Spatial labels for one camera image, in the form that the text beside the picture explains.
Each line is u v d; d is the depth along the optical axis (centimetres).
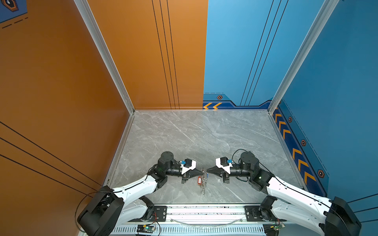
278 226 69
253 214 72
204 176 83
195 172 68
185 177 65
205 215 75
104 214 41
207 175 69
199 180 84
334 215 40
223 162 58
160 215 74
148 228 71
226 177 62
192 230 70
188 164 61
